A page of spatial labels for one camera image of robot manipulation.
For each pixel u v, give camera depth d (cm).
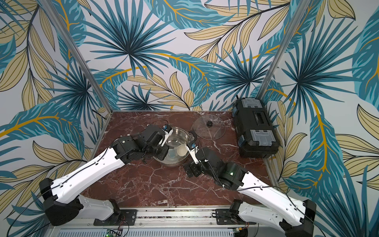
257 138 84
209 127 109
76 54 84
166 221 73
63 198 38
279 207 41
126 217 72
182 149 91
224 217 71
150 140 51
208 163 48
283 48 82
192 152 60
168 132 63
